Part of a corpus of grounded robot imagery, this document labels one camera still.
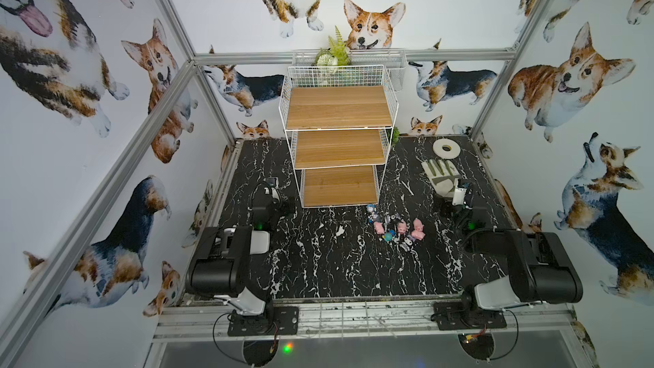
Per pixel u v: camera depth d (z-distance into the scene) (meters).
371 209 0.95
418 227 0.91
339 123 0.69
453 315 0.73
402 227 0.90
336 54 0.82
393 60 0.93
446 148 1.17
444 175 1.07
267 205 0.76
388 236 0.90
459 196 0.82
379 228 0.91
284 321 0.75
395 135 1.04
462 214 0.73
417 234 0.89
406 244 0.86
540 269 0.46
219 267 0.46
